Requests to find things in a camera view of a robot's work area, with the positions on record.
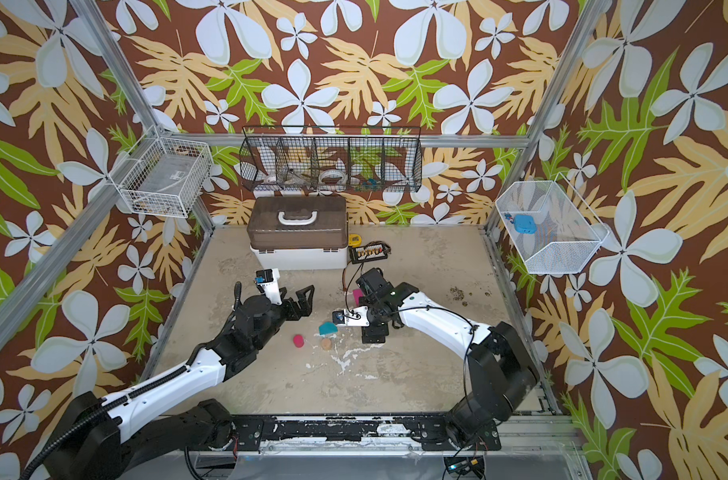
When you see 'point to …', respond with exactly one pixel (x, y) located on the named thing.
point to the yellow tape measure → (354, 240)
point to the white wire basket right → (550, 227)
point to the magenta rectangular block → (357, 293)
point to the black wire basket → (332, 159)
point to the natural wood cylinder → (326, 344)
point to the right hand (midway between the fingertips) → (363, 317)
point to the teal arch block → (327, 328)
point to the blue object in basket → (525, 224)
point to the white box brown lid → (298, 232)
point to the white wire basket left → (165, 176)
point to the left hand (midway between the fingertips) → (299, 284)
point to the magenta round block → (298, 340)
